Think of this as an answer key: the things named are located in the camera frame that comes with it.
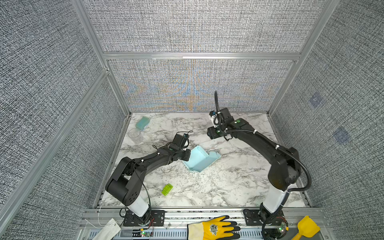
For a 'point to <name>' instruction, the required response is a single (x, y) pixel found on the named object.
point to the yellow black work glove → (215, 229)
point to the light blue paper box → (200, 160)
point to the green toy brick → (166, 189)
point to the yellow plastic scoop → (307, 227)
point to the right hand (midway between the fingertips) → (211, 131)
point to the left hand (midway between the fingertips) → (187, 153)
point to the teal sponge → (142, 123)
